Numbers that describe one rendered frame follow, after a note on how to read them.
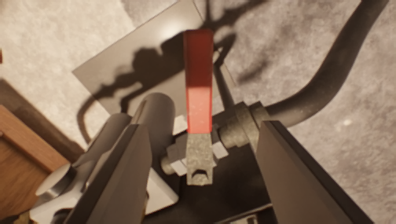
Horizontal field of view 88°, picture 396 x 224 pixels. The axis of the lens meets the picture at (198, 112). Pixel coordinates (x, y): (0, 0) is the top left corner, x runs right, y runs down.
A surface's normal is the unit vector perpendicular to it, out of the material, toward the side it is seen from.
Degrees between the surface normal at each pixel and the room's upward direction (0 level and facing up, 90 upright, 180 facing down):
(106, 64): 0
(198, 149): 0
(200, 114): 0
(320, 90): 49
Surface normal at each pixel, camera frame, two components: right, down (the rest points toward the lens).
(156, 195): 0.03, 0.49
